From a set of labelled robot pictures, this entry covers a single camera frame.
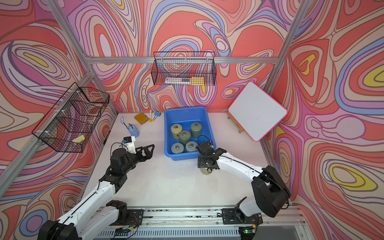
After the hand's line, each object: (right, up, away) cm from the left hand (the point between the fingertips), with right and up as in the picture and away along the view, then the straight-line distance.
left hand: (149, 147), depth 81 cm
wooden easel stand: (+55, +14, +28) cm, 63 cm away
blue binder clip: (-5, +21, +39) cm, 44 cm away
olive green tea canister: (+26, +9, +19) cm, 33 cm away
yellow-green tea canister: (+32, -15, +5) cm, 35 cm away
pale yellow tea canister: (+12, +9, +18) cm, 23 cm away
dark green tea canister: (+18, +4, +15) cm, 24 cm away
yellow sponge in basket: (-32, +5, -9) cm, 34 cm away
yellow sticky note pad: (-17, +18, +34) cm, 42 cm away
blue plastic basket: (+9, +19, +33) cm, 39 cm away
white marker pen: (-9, +17, +34) cm, 39 cm away
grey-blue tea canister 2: (+22, -1, +8) cm, 24 cm away
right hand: (+33, -12, +5) cm, 35 cm away
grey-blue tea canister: (+14, -2, +8) cm, 16 cm away
